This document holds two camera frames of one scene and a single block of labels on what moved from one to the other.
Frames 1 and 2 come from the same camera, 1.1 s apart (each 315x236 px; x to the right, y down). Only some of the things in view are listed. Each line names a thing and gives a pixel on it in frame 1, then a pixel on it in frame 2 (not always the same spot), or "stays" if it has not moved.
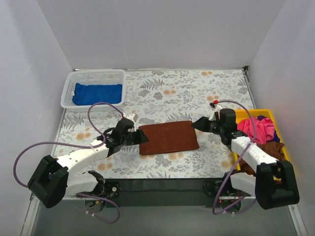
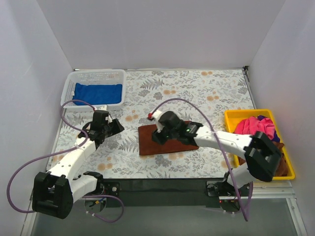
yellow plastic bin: [242, 114] stays
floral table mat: [155, 96] stays
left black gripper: [134, 137] to [110, 126]
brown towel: [169, 137] stays
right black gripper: [207, 125] to [160, 137]
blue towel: [88, 95] stays
